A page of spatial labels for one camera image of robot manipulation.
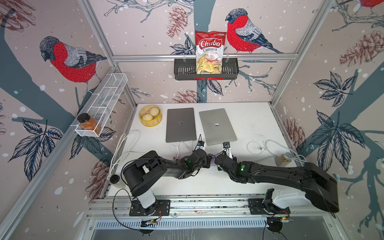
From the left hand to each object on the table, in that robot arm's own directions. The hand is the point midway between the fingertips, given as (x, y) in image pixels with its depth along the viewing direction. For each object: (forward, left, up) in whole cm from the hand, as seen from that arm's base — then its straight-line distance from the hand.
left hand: (213, 156), depth 88 cm
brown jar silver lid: (-4, -39, +5) cm, 39 cm away
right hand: (-1, -3, +3) cm, 4 cm away
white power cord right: (+1, -56, -5) cm, 56 cm away
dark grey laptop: (+27, +22, -4) cm, 35 cm away
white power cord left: (+11, +59, -4) cm, 60 cm away
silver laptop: (+25, -5, -3) cm, 25 cm away
